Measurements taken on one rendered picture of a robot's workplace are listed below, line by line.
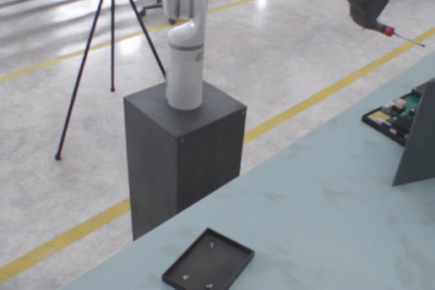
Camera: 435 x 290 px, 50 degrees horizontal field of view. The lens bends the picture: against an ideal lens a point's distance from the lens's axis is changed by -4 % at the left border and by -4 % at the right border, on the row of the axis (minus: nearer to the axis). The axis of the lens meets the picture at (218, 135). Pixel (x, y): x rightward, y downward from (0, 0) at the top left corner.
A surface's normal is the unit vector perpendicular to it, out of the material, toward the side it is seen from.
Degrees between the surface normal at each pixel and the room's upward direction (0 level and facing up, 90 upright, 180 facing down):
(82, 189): 0
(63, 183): 0
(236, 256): 0
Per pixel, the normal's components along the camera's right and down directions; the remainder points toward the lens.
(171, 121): 0.06, -0.82
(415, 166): 0.29, 0.56
